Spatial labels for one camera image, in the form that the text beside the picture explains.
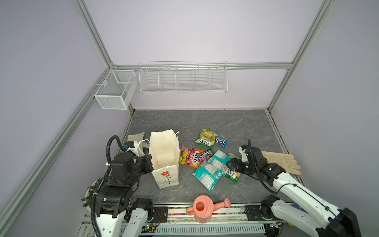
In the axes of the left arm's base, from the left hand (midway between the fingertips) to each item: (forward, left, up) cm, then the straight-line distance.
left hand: (151, 158), depth 66 cm
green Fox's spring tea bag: (-3, -42, -24) cm, 48 cm away
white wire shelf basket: (+56, -16, +5) cm, 59 cm away
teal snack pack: (+7, -35, -22) cm, 42 cm away
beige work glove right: (+4, -77, -25) cm, 81 cm away
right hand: (+1, -41, -17) cm, 44 cm away
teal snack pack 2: (-3, -27, -22) cm, 34 cm away
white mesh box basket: (+53, +31, -2) cm, 61 cm away
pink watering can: (-19, -23, -14) cm, 33 cm away
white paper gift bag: (+11, -1, -23) cm, 25 cm away
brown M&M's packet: (+12, -27, -23) cm, 37 cm away
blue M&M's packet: (+20, -40, -24) cm, 51 cm away
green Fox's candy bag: (+23, -29, -22) cm, 43 cm away
